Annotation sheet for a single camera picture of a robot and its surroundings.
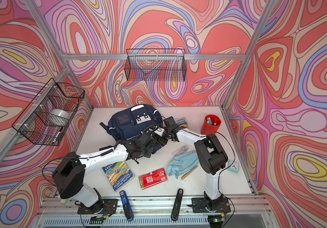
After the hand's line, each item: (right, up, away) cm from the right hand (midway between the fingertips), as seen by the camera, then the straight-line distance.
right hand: (159, 139), depth 95 cm
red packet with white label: (-3, -22, -13) cm, 26 cm away
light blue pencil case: (+15, -14, -7) cm, 21 cm away
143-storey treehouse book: (+17, +11, +12) cm, 24 cm away
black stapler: (+9, -34, -28) cm, 44 cm away
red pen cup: (+34, +10, -3) cm, 36 cm away
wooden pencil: (+15, -21, -11) cm, 28 cm away
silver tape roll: (-49, +15, -25) cm, 57 cm away
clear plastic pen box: (+18, -6, 0) cm, 19 cm away
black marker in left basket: (-52, +6, -23) cm, 57 cm away
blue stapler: (-14, -34, -25) cm, 44 cm away
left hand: (-5, -6, -9) cm, 11 cm away
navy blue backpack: (-22, +12, +10) cm, 27 cm away
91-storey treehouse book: (-23, -19, -13) cm, 33 cm away
